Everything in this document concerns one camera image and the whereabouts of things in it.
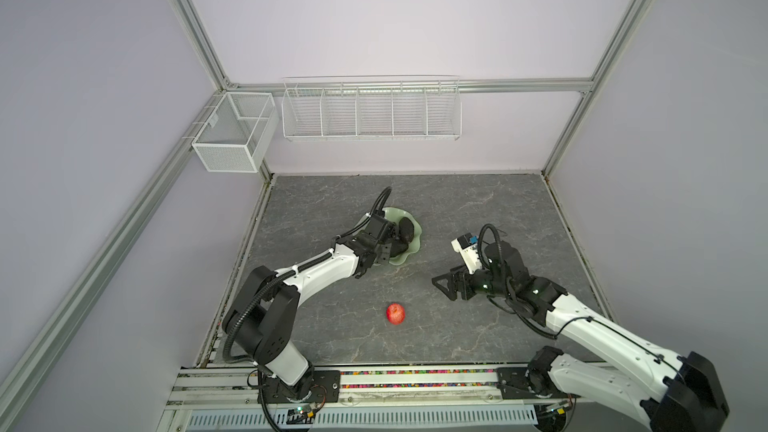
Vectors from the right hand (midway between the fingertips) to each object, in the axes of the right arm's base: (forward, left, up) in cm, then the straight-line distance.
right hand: (443, 278), depth 77 cm
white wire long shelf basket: (+53, +20, +17) cm, 59 cm away
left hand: (+12, +18, -6) cm, 22 cm away
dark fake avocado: (+20, +9, -8) cm, 24 cm away
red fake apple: (-5, +13, -11) cm, 18 cm away
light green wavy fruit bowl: (+28, +13, -10) cm, 33 cm away
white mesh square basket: (+49, +67, +10) cm, 83 cm away
